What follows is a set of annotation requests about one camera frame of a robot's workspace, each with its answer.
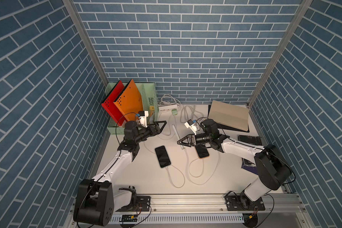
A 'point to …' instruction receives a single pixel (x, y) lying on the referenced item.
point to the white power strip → (167, 109)
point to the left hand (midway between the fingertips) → (166, 124)
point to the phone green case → (177, 135)
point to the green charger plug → (174, 111)
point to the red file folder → (109, 104)
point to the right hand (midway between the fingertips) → (181, 143)
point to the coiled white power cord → (187, 112)
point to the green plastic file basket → (148, 93)
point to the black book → (251, 139)
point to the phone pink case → (202, 151)
